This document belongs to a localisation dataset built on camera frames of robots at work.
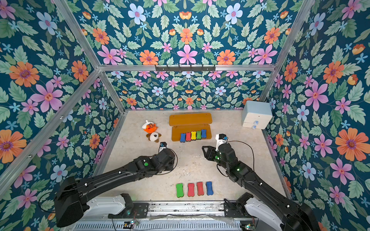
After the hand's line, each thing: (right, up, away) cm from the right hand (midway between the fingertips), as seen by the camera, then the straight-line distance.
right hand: (204, 147), depth 78 cm
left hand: (-17, -8, +2) cm, 19 cm away
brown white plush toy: (-35, +3, +23) cm, 42 cm away
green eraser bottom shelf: (-3, +5, +23) cm, 24 cm away
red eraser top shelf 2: (-2, -23, +3) cm, 23 cm away
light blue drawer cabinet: (+38, +19, +21) cm, 47 cm away
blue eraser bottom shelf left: (-14, +3, +21) cm, 26 cm away
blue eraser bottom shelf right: (+1, +5, +25) cm, 25 cm away
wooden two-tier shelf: (-11, +10, +31) cm, 34 cm away
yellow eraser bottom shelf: (-6, +4, +24) cm, 25 cm away
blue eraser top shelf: (+3, -24, +1) cm, 24 cm away
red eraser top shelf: (-7, -25, +3) cm, 26 cm away
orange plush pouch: (-38, +10, +24) cm, 46 cm away
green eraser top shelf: (-14, -25, +3) cm, 29 cm away
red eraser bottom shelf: (-10, +3, +21) cm, 23 cm away
